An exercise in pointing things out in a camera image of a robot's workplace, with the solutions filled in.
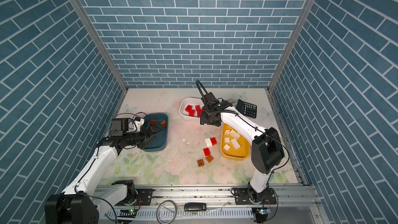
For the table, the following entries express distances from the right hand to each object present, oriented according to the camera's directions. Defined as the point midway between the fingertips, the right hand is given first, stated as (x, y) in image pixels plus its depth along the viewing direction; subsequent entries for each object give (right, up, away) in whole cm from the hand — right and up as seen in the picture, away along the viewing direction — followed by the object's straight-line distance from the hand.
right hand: (204, 118), depth 88 cm
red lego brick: (-11, +5, +20) cm, 24 cm away
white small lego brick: (+14, -9, +7) cm, 18 cm away
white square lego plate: (+13, -17, +2) cm, 22 cm away
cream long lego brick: (+19, -10, +6) cm, 22 cm away
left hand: (-24, -7, -8) cm, 26 cm away
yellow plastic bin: (+17, -16, +2) cm, 24 cm away
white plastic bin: (-9, +9, +24) cm, 27 cm away
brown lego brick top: (-26, -4, +10) cm, 28 cm away
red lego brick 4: (+2, -19, +1) cm, 20 cm away
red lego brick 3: (+6, -14, +4) cm, 15 cm away
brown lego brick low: (-2, -24, -3) cm, 25 cm away
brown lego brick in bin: (-33, -4, +11) cm, 35 cm away
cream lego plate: (+14, -13, +4) cm, 20 cm away
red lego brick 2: (-9, +2, +17) cm, 20 cm away
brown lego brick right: (+3, -22, -3) cm, 22 cm away
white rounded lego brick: (+2, -15, +4) cm, 15 cm away
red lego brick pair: (-4, +4, +20) cm, 21 cm away
